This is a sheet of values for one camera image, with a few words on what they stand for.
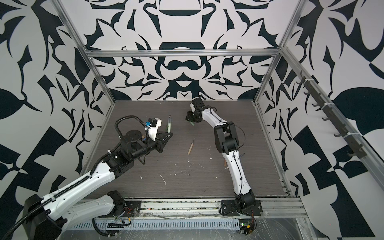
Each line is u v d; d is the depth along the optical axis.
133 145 0.53
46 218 0.38
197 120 1.00
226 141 0.65
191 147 0.95
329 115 0.58
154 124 0.60
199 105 0.89
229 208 0.74
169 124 0.68
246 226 0.71
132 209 0.73
